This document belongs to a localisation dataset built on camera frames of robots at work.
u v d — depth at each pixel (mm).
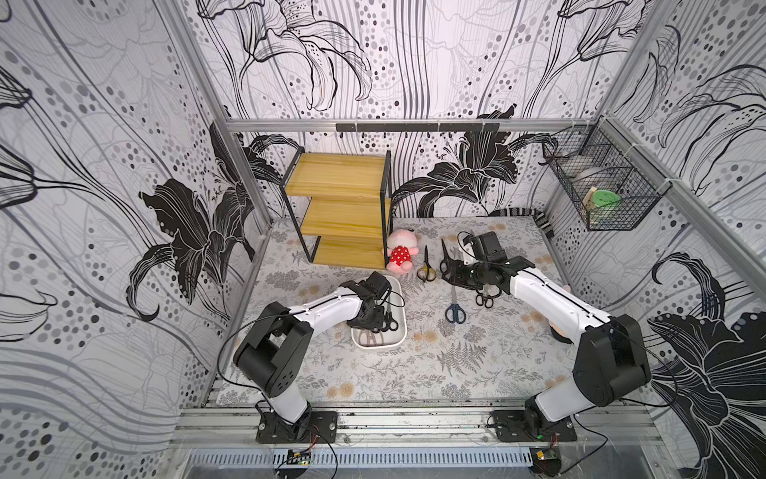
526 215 1189
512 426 720
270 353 460
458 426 746
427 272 1029
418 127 910
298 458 717
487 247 676
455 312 930
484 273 647
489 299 961
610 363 430
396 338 882
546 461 696
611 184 798
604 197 796
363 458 765
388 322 905
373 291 714
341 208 994
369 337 882
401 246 1031
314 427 728
